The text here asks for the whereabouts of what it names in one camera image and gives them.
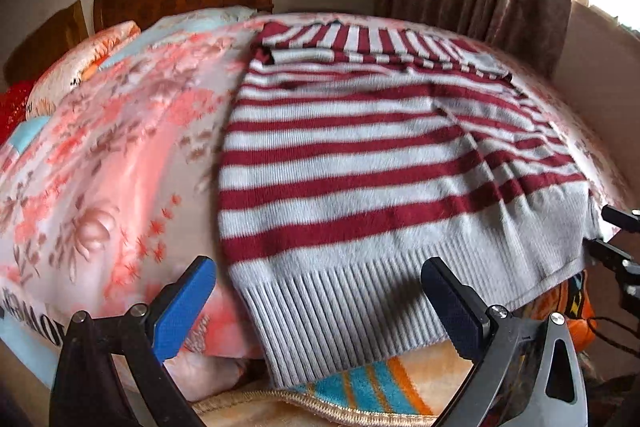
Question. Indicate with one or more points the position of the light blue floral pillow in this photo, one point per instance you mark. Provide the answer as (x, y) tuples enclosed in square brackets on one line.
[(215, 14)]

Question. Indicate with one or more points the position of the small wooden headboard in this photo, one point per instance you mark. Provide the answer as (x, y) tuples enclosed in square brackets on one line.
[(45, 42)]

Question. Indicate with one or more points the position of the beige fleece blanket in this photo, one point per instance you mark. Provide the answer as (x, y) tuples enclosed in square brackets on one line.
[(350, 397)]

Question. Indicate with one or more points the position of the red white striped sweater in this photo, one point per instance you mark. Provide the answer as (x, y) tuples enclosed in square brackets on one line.
[(360, 167)]

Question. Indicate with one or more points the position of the pink floral bed sheet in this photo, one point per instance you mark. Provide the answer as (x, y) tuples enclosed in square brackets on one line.
[(125, 157)]

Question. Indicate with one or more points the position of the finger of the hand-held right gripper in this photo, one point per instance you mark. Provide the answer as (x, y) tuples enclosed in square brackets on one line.
[(610, 254), (622, 218)]

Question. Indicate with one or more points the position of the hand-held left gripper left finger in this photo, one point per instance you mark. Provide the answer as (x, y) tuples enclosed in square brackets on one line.
[(182, 307)]

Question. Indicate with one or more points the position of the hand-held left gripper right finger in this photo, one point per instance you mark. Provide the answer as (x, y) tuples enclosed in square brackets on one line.
[(457, 312)]

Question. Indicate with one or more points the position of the orange printed blanket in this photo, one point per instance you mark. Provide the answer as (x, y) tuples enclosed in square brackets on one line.
[(567, 307)]

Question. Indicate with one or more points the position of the red patterned quilt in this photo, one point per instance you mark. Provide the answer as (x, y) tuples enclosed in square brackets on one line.
[(12, 112)]

